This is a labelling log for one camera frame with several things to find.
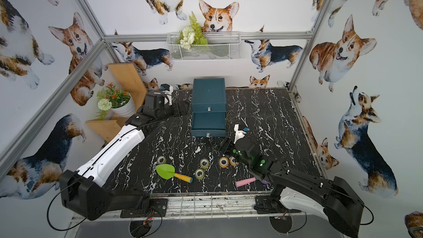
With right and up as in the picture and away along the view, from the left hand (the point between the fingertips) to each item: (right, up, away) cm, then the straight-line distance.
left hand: (180, 99), depth 80 cm
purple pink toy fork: (+34, -40, +2) cm, 53 cm away
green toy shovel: (-7, -36, +3) cm, 37 cm away
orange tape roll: (+21, -33, +8) cm, 40 cm away
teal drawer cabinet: (+13, -4, +8) cm, 16 cm away
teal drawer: (+12, -14, +20) cm, 28 cm away
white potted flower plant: (-37, -1, +14) cm, 39 cm away
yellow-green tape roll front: (+9, -37, +4) cm, 39 cm away
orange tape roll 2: (+26, -33, +8) cm, 43 cm away
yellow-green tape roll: (+11, -33, +6) cm, 36 cm away
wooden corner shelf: (-37, +11, +27) cm, 47 cm away
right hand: (+20, -17, -3) cm, 26 cm away
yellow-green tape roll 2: (-12, -32, +8) cm, 35 cm away
